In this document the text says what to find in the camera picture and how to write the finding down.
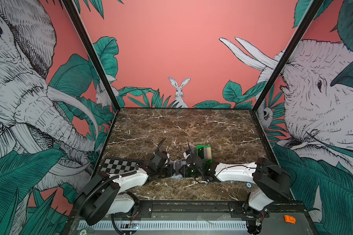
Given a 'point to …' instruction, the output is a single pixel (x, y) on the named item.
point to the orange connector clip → (289, 219)
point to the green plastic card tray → (204, 152)
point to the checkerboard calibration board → (114, 166)
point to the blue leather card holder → (177, 165)
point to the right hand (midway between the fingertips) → (177, 171)
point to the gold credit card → (209, 152)
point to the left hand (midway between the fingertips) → (177, 169)
